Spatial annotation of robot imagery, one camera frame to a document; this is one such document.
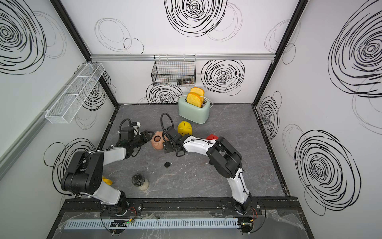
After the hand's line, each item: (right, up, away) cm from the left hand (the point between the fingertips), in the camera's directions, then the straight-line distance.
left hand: (152, 133), depth 93 cm
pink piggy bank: (+4, -3, -4) cm, 7 cm away
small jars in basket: (+21, +32, -6) cm, 39 cm away
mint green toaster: (+29, +12, +7) cm, 32 cm away
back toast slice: (+30, +28, +5) cm, 41 cm away
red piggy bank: (+37, -2, -4) cm, 38 cm away
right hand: (+11, -8, -1) cm, 13 cm away
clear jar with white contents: (0, -21, -21) cm, 30 cm away
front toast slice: (+27, +22, +3) cm, 35 cm away
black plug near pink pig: (+10, -18, -4) cm, 21 cm away
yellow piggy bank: (+21, +3, +1) cm, 21 cm away
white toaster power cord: (+18, +25, +9) cm, 32 cm away
